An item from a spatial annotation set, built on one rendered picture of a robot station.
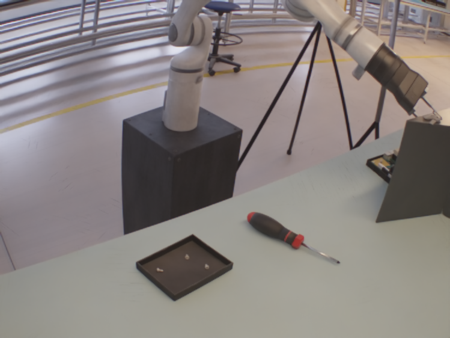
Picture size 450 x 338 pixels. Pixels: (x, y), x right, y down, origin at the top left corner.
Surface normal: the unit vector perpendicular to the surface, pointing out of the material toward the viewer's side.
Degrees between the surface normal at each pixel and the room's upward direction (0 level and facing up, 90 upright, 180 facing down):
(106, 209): 0
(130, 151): 90
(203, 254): 0
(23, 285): 0
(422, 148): 90
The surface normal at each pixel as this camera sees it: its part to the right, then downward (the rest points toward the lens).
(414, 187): 0.19, 0.54
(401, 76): 0.00, 0.00
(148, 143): -0.70, 0.30
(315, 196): 0.12, -0.84
